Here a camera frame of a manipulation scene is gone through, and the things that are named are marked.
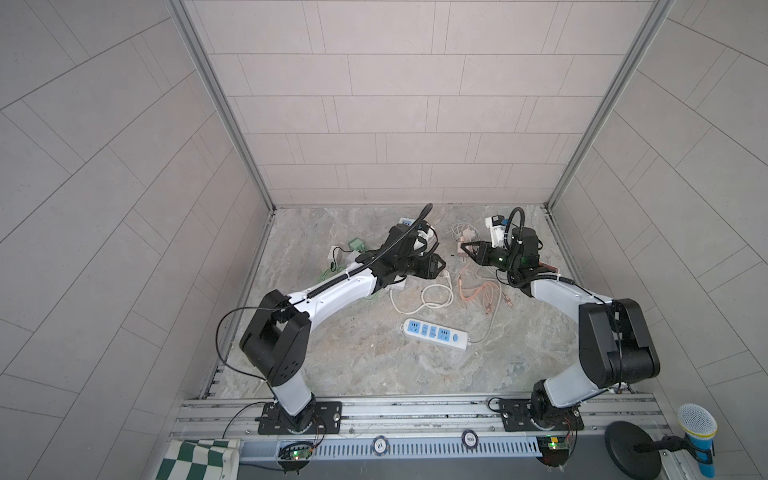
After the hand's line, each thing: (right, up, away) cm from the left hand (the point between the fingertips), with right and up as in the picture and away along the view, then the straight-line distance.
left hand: (447, 261), depth 80 cm
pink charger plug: (+5, +2, +6) cm, 8 cm away
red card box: (+37, -4, +19) cm, 42 cm away
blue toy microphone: (+36, -24, -32) cm, 54 cm away
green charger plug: (-28, +3, +21) cm, 35 cm away
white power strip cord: (-6, -13, +11) cm, 18 cm away
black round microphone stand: (+40, -42, -15) cm, 60 cm away
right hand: (+7, +4, +8) cm, 11 cm away
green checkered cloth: (-56, -41, -16) cm, 72 cm away
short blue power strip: (-3, -21, +2) cm, 21 cm away
